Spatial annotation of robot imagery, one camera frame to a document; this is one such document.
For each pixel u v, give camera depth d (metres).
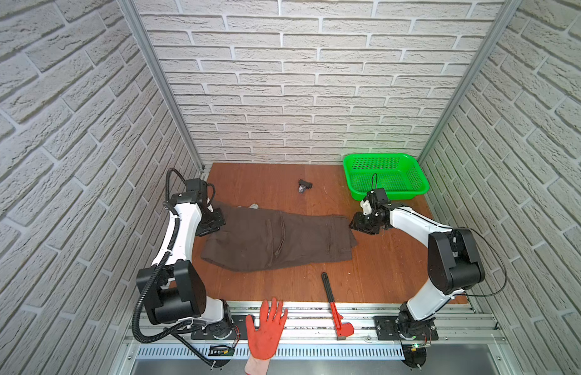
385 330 0.73
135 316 0.36
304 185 1.10
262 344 0.71
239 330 0.73
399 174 1.18
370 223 0.81
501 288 0.46
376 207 0.75
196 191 0.59
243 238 0.91
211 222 0.66
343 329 0.73
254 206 1.00
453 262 0.47
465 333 0.74
